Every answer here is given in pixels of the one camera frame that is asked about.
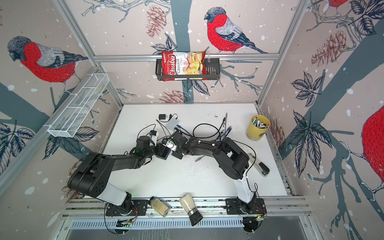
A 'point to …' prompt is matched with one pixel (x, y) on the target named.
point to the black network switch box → (163, 152)
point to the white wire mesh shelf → (75, 111)
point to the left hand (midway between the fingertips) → (165, 145)
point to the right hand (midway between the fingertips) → (173, 152)
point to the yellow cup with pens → (259, 125)
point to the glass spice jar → (163, 210)
